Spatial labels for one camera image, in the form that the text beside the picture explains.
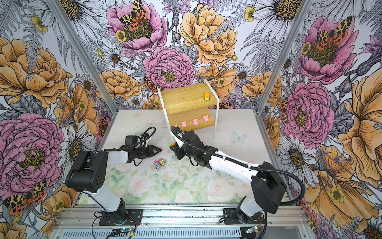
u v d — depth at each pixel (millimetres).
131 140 779
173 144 789
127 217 729
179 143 701
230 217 742
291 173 408
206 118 938
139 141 839
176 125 893
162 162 906
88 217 758
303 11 730
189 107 785
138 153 813
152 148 878
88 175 481
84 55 892
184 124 909
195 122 909
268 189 426
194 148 524
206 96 787
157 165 892
